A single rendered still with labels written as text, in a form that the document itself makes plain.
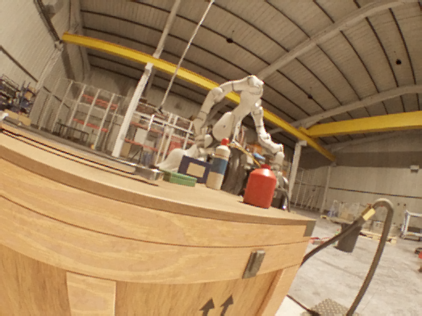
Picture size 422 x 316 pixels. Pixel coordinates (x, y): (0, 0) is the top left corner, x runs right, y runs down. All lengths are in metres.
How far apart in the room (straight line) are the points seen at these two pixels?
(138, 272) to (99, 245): 0.06
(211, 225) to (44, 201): 0.22
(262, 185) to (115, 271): 0.37
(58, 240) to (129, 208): 0.10
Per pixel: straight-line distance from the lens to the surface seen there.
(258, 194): 0.45
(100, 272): 0.26
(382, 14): 9.87
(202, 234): 0.25
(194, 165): 0.88
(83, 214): 0.22
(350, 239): 2.59
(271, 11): 9.03
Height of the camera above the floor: 0.51
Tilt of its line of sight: 7 degrees up
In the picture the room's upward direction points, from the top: 16 degrees clockwise
